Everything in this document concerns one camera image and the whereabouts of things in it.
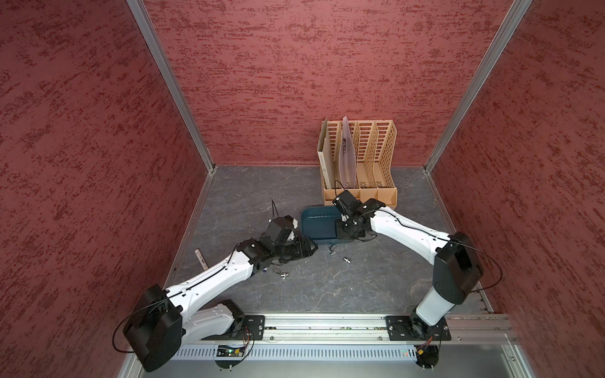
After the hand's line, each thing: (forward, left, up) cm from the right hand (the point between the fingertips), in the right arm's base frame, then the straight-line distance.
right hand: (342, 238), depth 86 cm
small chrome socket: (-3, +3, -8) cm, 9 cm away
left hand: (-7, +13, +3) cm, 15 cm away
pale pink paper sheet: (+47, -8, -3) cm, 48 cm away
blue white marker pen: (-9, +29, -6) cm, 31 cm away
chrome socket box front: (0, +3, -8) cm, 9 cm away
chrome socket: (-6, -2, -7) cm, 10 cm away
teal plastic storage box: (+11, +8, -7) cm, 15 cm away
